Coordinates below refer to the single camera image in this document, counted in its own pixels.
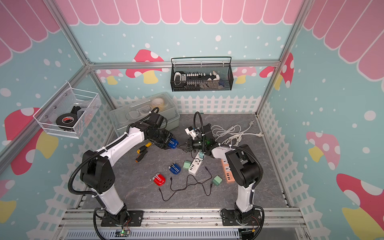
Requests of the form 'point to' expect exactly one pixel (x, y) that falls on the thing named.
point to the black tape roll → (68, 119)
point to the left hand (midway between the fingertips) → (176, 143)
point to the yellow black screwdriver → (148, 144)
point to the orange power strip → (228, 174)
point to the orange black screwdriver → (141, 156)
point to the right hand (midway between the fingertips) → (177, 147)
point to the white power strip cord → (233, 133)
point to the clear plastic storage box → (122, 117)
